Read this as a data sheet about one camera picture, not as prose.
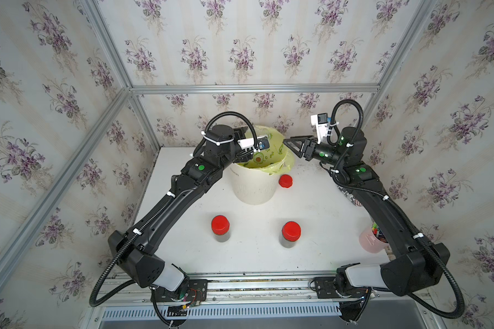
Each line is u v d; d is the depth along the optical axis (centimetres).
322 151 60
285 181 104
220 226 76
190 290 73
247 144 59
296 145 69
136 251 39
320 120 59
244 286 75
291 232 78
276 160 91
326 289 73
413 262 38
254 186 82
